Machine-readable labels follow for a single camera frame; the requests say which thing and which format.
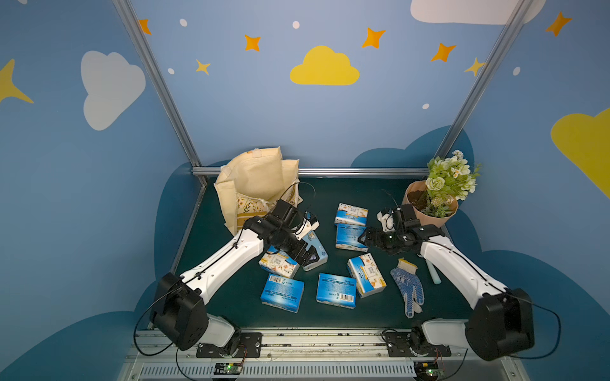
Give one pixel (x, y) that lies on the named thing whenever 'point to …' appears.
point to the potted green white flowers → (448, 178)
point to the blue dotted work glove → (410, 286)
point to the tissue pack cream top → (351, 215)
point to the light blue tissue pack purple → (312, 240)
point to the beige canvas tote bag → (249, 185)
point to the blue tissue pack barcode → (347, 236)
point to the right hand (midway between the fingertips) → (372, 239)
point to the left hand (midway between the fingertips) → (312, 248)
